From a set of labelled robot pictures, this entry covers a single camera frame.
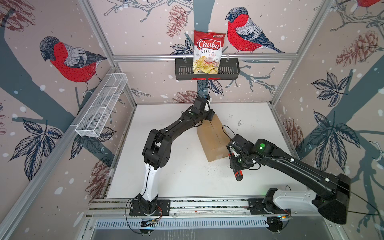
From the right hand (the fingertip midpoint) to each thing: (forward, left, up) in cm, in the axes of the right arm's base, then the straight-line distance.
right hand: (230, 168), depth 73 cm
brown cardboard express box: (+18, +8, +1) cm, 19 cm away
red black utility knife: (-4, -3, +2) cm, 6 cm away
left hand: (+34, +8, +5) cm, 35 cm away
